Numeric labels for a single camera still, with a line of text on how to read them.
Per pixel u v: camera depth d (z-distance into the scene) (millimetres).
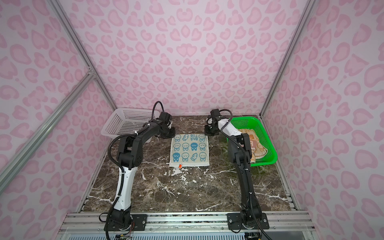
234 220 738
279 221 748
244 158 632
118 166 615
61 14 707
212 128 949
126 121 1172
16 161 528
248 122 1092
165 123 863
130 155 629
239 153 645
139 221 737
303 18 722
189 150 999
